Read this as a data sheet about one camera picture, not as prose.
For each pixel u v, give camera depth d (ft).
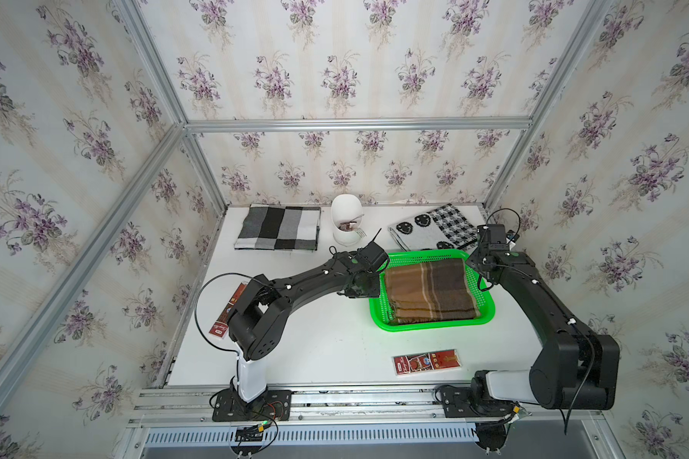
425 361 2.62
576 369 1.33
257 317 1.58
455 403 2.40
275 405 2.39
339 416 2.38
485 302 2.75
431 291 2.97
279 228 3.61
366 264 2.25
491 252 2.05
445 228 3.53
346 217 3.56
